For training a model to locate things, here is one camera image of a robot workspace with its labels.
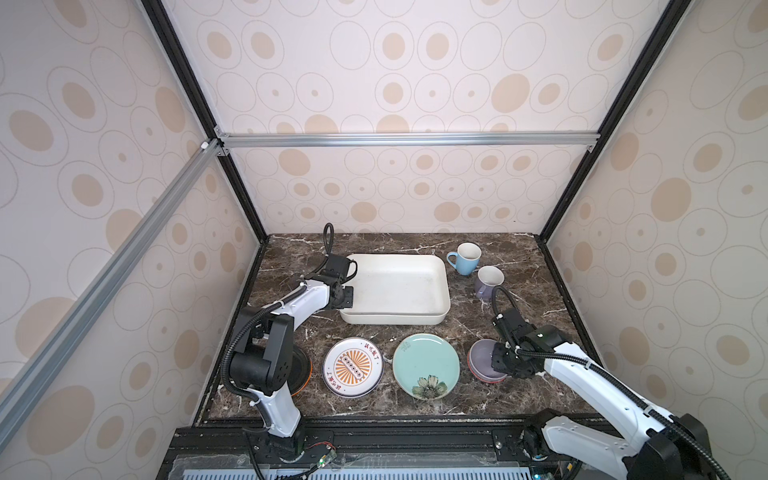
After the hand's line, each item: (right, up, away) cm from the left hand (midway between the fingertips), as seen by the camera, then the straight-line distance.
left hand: (350, 293), depth 95 cm
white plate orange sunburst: (+2, -20, -9) cm, 22 cm away
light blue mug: (+38, +11, +6) cm, 41 cm away
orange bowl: (-12, -21, -11) cm, 26 cm away
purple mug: (+47, +5, +9) cm, 48 cm away
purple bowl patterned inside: (+38, -18, -12) cm, 43 cm away
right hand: (+43, -18, -13) cm, 49 cm away
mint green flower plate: (+23, -20, -9) cm, 32 cm away
